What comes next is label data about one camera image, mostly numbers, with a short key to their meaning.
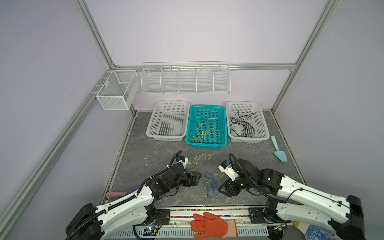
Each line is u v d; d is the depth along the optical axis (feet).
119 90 3.34
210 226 2.33
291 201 1.64
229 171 2.18
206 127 3.61
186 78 3.25
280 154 3.15
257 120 3.63
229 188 2.06
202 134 3.35
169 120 3.79
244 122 3.59
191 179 2.32
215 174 2.85
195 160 3.00
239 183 2.03
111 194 2.79
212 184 2.76
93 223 1.35
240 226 2.36
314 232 2.28
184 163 2.41
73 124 2.07
